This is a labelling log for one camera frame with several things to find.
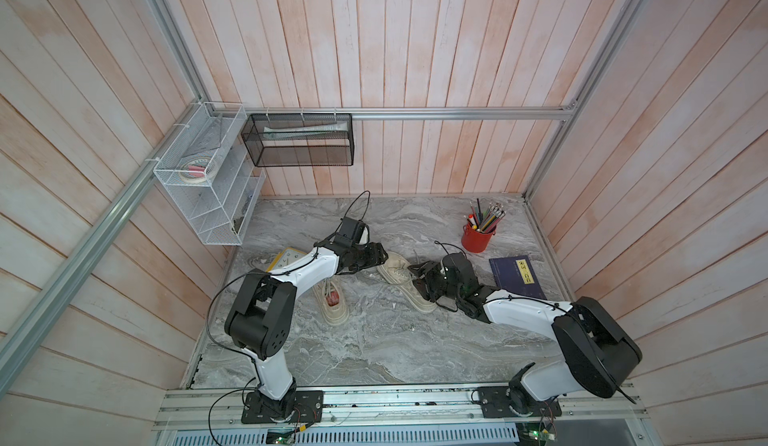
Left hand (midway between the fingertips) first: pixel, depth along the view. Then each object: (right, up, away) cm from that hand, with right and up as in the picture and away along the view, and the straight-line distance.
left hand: (380, 261), depth 92 cm
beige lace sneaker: (-14, -12, -9) cm, 20 cm away
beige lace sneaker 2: (+4, -3, +1) cm, 5 cm away
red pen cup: (+32, +6, +7) cm, 33 cm away
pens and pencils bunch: (+35, +13, +5) cm, 37 cm away
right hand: (+8, -2, -5) cm, 9 cm away
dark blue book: (+45, -5, +4) cm, 46 cm away
